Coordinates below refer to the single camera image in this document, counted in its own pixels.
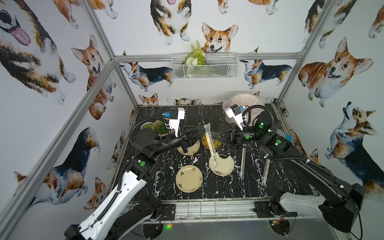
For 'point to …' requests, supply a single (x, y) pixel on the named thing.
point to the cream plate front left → (189, 178)
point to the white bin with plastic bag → (244, 99)
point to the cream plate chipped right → (225, 166)
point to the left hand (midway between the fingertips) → (207, 130)
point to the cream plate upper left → (194, 149)
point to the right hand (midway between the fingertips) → (212, 139)
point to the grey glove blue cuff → (289, 137)
